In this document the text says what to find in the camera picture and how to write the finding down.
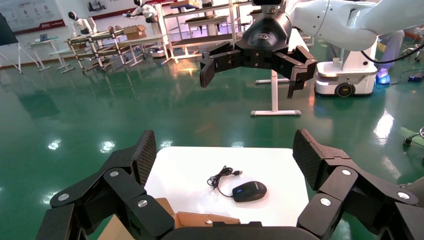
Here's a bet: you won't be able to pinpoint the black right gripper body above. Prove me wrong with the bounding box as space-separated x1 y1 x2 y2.
235 13 293 70

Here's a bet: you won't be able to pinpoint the wooden rack frames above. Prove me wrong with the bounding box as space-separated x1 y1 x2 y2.
66 29 133 72

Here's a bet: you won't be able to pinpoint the seated person in light trousers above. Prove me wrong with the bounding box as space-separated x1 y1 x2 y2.
375 29 406 84

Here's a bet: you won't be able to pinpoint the white metal shelf rack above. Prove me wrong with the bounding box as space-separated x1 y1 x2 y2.
155 0 253 64

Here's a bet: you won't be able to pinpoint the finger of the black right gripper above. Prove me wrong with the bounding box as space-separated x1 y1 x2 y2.
274 45 318 100
200 41 243 89

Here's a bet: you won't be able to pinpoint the open brown carton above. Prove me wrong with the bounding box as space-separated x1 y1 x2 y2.
123 24 147 41

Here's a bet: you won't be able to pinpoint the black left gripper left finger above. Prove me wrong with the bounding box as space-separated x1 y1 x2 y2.
35 129 175 240

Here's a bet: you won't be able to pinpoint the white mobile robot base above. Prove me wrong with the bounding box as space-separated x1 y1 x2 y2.
314 39 379 98

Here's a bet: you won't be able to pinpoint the wall poster board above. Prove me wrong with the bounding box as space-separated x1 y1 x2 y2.
0 0 66 34

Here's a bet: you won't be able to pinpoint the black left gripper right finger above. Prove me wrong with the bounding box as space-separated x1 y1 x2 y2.
292 129 424 240

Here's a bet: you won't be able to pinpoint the black board on stand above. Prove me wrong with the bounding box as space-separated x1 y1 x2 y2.
0 13 41 74

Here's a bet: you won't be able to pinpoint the white humanoid robot black head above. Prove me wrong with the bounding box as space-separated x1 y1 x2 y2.
122 0 159 24
67 11 94 36

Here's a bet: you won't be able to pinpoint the light side table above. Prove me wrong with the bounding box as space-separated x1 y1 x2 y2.
28 34 76 74

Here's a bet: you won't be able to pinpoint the white single-leg table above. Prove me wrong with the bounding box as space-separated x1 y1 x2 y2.
250 28 312 117

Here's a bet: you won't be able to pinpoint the open brown cardboard box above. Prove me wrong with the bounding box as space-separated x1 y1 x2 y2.
97 198 241 240

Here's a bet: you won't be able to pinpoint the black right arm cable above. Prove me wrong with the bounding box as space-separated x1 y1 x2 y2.
360 43 424 65

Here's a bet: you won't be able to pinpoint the black wired computer mouse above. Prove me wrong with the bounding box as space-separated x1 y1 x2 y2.
206 165 268 203

